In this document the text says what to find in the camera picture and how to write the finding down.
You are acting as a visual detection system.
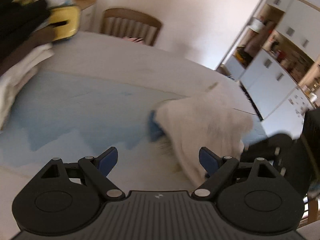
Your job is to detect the white knit sweater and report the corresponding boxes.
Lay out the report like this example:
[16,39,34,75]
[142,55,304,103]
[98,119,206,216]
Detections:
[154,82,253,186]

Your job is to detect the stack of folded clothes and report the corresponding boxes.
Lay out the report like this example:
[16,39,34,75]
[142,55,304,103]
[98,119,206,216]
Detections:
[1,0,72,127]

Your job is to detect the blue printed tablecloth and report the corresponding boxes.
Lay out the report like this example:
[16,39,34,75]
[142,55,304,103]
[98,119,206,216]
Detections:
[0,71,266,170]

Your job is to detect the white kitchen cabinets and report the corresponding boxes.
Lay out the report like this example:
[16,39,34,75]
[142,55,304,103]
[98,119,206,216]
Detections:
[225,0,319,138]

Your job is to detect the wooden chair at table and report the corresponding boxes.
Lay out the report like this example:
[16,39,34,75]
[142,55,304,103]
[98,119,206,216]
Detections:
[100,8,163,47]

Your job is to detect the yellow tissue box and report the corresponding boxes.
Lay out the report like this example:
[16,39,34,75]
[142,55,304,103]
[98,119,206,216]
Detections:
[48,5,81,41]

